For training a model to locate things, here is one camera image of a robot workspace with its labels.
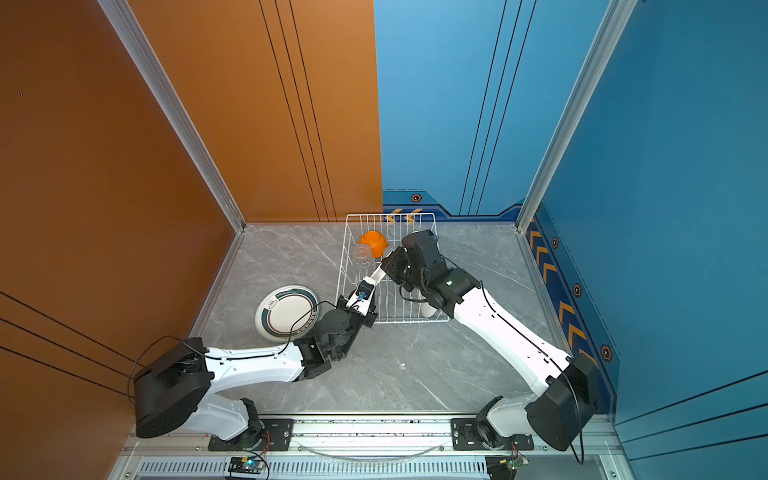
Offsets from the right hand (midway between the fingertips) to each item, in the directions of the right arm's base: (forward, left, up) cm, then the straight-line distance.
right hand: (376, 260), depth 74 cm
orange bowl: (+25, +2, -20) cm, 32 cm away
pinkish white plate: (-3, -14, -21) cm, 25 cm away
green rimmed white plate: (0, +30, -26) cm, 40 cm away
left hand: (-2, +2, -6) cm, 7 cm away
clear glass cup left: (+16, +7, -18) cm, 25 cm away
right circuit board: (-40, -30, -30) cm, 58 cm away
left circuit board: (-39, +30, -29) cm, 57 cm away
